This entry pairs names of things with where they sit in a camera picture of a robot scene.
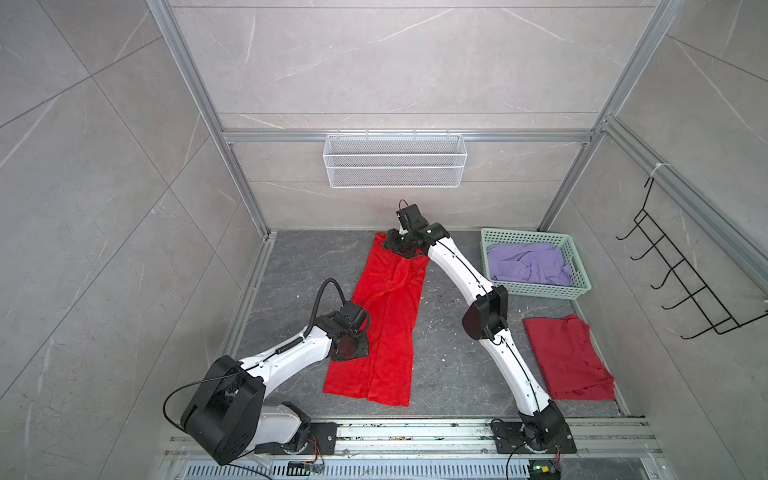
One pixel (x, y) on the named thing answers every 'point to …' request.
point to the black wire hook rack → (722, 318)
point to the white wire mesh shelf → (395, 161)
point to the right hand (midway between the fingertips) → (386, 242)
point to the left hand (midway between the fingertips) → (362, 342)
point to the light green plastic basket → (581, 286)
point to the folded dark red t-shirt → (571, 363)
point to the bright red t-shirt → (392, 292)
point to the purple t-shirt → (536, 262)
